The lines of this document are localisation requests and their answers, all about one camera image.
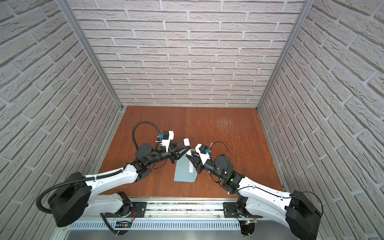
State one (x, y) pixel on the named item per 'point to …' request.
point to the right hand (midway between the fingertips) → (188, 153)
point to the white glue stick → (186, 141)
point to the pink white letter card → (191, 167)
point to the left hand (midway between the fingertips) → (190, 146)
